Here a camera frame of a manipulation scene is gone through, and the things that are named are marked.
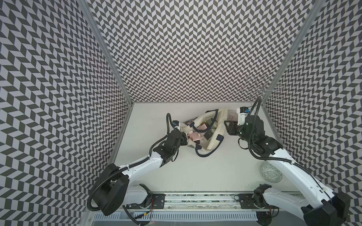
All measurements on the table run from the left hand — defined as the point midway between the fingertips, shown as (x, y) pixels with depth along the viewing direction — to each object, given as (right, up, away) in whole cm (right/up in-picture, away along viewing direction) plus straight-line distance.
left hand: (185, 134), depth 85 cm
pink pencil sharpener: (+6, -2, +6) cm, 9 cm away
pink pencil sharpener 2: (+12, +3, +9) cm, 16 cm away
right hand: (+23, +7, -9) cm, 26 cm away
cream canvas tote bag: (+14, +2, +4) cm, 15 cm away
